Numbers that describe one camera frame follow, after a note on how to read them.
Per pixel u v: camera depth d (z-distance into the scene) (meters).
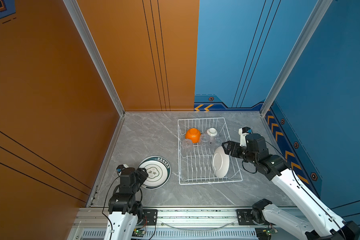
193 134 0.98
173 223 0.73
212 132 0.99
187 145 0.95
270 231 0.70
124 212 0.52
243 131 0.67
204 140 0.91
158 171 0.87
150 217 0.73
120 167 0.71
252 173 0.61
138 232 0.70
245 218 0.72
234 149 0.65
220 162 0.79
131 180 0.61
